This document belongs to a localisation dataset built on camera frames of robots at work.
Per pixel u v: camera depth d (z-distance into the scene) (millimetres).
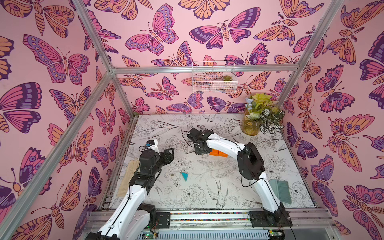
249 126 1004
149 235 715
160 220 734
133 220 568
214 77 953
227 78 925
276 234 716
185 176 901
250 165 564
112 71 922
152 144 717
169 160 715
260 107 955
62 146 576
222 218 747
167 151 730
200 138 715
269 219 650
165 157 712
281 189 830
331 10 701
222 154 661
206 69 939
